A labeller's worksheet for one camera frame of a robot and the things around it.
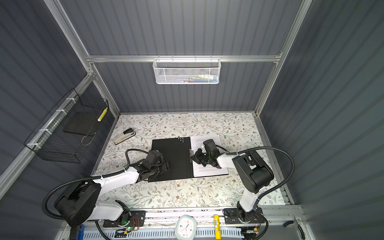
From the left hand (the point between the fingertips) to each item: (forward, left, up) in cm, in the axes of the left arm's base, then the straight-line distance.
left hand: (167, 167), depth 90 cm
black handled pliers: (-32, -64, 0) cm, 71 cm away
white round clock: (-32, -10, +1) cm, 33 cm away
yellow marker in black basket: (+21, +34, +26) cm, 48 cm away
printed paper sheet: (-3, -19, 0) cm, 20 cm away
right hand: (+4, -15, +2) cm, 16 cm away
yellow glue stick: (-33, -25, +1) cm, 41 cm away
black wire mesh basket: (+6, +47, +26) cm, 55 cm away
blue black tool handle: (-31, +39, -1) cm, 50 cm away
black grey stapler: (+26, +30, +2) cm, 39 cm away
